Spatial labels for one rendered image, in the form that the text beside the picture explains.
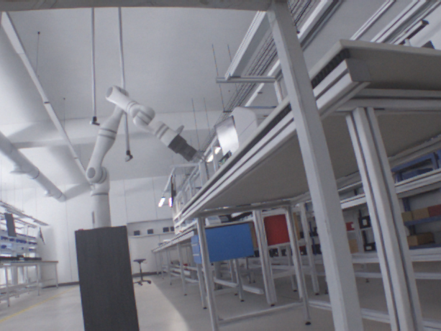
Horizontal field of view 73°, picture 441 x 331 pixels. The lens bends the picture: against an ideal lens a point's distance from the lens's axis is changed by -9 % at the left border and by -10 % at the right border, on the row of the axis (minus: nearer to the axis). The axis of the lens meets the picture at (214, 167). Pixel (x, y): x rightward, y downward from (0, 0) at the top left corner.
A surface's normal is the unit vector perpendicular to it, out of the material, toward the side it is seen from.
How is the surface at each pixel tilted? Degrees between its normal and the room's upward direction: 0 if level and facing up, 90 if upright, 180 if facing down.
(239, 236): 90
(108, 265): 90
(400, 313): 90
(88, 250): 90
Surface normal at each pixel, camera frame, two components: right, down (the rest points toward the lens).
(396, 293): -0.96, 0.08
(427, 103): 0.23, -0.26
